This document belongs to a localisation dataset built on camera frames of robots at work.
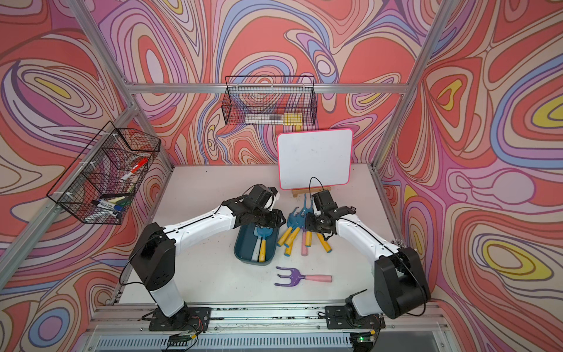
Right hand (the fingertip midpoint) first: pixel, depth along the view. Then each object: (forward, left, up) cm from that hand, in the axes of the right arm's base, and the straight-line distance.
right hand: (310, 230), depth 87 cm
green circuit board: (-34, +46, -7) cm, 58 cm away
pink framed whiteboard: (+30, -4, +11) cm, 32 cm away
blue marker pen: (0, +68, +22) cm, 71 cm away
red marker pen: (+15, +60, +26) cm, 68 cm away
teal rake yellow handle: (+3, +20, -5) cm, 20 cm away
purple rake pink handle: (-16, +6, -7) cm, 18 cm away
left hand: (+1, +10, +5) cm, 12 cm away
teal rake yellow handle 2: (+8, +6, -5) cm, 11 cm away
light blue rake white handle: (-7, +23, -5) cm, 24 cm away
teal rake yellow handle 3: (+5, +3, -4) cm, 7 cm away
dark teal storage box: (-2, +27, -7) cm, 28 cm away
